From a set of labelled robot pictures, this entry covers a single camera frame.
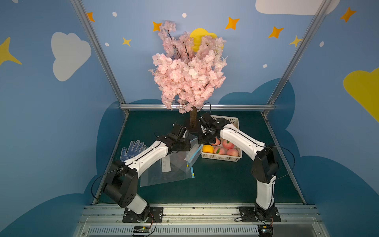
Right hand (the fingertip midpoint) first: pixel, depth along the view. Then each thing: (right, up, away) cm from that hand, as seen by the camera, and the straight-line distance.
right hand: (201, 140), depth 88 cm
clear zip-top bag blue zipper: (-4, -8, +14) cm, 17 cm away
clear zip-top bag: (-18, -17, +3) cm, 25 cm away
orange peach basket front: (+4, -6, +4) cm, 8 cm away
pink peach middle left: (+11, -6, +2) cm, 13 cm away
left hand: (-7, -2, -1) cm, 8 cm away
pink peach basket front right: (+20, -8, +2) cm, 21 cm away
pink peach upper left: (+11, -2, +4) cm, 11 cm away
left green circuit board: (-31, -42, -17) cm, 55 cm away
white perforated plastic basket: (+14, -11, +3) cm, 19 cm away
